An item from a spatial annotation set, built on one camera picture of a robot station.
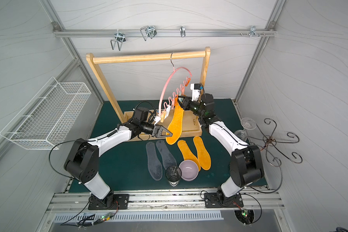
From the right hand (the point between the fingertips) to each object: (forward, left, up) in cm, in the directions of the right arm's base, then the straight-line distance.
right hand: (178, 95), depth 77 cm
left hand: (-19, +3, -12) cm, 23 cm away
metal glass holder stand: (-25, -41, -2) cm, 48 cm away
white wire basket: (-24, +63, +1) cm, 67 cm away
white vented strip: (-51, -2, -33) cm, 61 cm away
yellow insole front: (-20, -17, -34) cm, 43 cm away
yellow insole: (-19, -6, -33) cm, 39 cm away
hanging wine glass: (-17, -34, -1) cm, 38 cm away
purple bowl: (-29, -8, -33) cm, 45 cm away
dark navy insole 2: (-27, +13, -33) cm, 45 cm away
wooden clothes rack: (+8, -10, -32) cm, 35 cm away
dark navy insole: (-23, +5, -33) cm, 41 cm away
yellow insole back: (-14, +1, -9) cm, 17 cm away
